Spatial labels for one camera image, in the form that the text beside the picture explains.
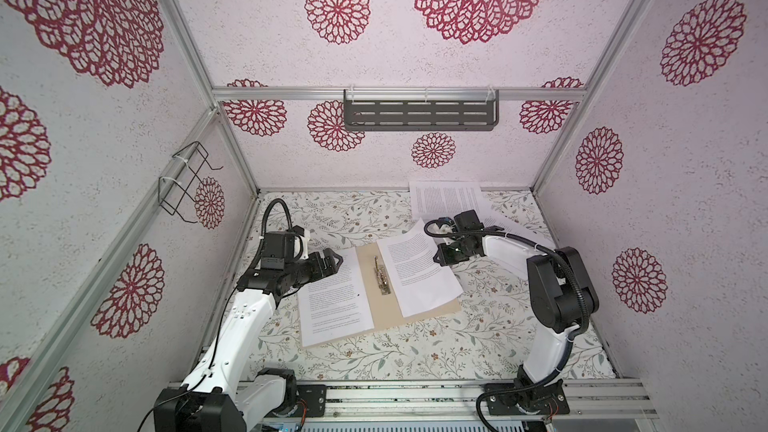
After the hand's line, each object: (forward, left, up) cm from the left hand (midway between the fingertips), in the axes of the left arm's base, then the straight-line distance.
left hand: (329, 269), depth 81 cm
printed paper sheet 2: (+4, -26, -15) cm, 30 cm away
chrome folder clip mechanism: (+5, -14, -15) cm, 22 cm away
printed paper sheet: (-4, 0, -15) cm, 16 cm away
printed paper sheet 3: (+30, -56, -16) cm, 65 cm away
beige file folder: (-3, -15, -15) cm, 21 cm away
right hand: (+12, -32, -11) cm, 36 cm away
